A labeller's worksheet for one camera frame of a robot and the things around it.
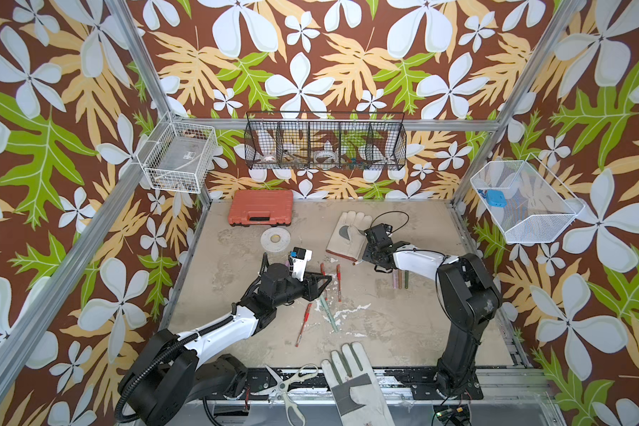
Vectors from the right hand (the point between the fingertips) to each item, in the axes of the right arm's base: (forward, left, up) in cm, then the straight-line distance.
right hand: (368, 252), depth 100 cm
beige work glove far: (+8, +7, -2) cm, 11 cm away
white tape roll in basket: (+28, +16, +24) cm, 40 cm away
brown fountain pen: (-10, -11, -3) cm, 15 cm away
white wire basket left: (+18, +65, +32) cm, 75 cm away
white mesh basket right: (-3, -46, +28) cm, 54 cm away
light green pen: (-22, +16, -3) cm, 28 cm away
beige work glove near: (-45, +9, -2) cm, 46 cm away
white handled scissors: (-50, +26, -2) cm, 56 cm away
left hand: (-17, +17, +13) cm, 27 cm away
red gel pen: (-26, +24, -3) cm, 35 cm away
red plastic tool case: (+26, +42, -2) cm, 50 cm away
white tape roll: (+8, +37, -2) cm, 38 cm away
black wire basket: (+31, +16, +28) cm, 45 cm away
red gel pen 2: (-6, +18, -3) cm, 19 cm away
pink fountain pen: (-10, -9, -2) cm, 13 cm away
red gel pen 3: (-10, +12, -3) cm, 15 cm away
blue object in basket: (+6, -40, +23) cm, 46 cm away
